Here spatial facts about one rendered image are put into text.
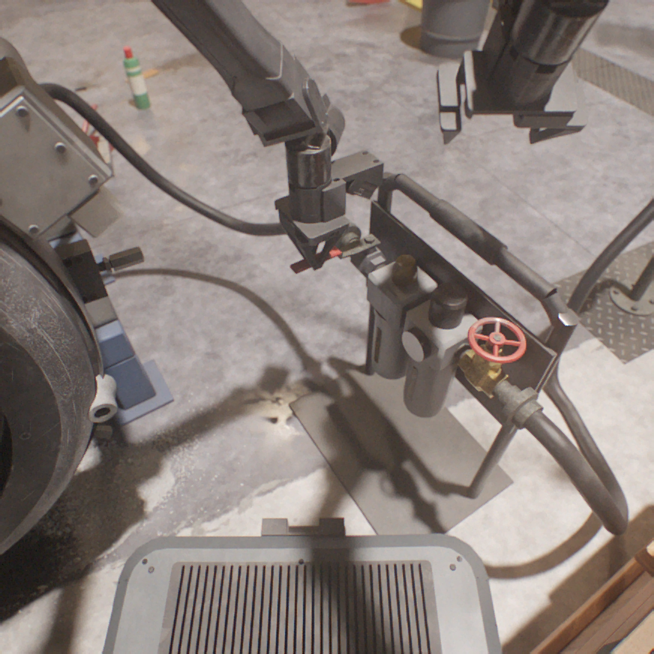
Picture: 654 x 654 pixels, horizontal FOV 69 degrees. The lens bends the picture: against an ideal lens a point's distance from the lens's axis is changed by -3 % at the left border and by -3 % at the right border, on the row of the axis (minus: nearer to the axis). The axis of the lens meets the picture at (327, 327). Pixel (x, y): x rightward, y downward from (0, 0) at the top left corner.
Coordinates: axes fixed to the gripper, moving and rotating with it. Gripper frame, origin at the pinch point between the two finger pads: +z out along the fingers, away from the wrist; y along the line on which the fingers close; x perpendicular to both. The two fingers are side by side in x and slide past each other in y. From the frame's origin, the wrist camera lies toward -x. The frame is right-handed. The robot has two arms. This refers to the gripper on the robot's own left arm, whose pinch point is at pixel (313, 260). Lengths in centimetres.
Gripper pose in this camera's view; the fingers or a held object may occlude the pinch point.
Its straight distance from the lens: 74.8
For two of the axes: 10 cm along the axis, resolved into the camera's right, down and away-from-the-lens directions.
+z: 0.2, 6.5, 7.6
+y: -5.4, -6.4, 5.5
